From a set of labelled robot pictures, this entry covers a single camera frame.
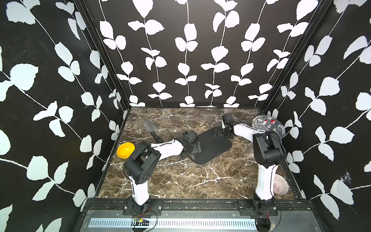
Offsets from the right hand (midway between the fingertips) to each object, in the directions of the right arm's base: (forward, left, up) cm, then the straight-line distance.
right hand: (220, 133), depth 103 cm
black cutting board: (-10, +7, -1) cm, 12 cm away
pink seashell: (-36, -30, -1) cm, 47 cm away
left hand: (-13, +18, +2) cm, 22 cm away
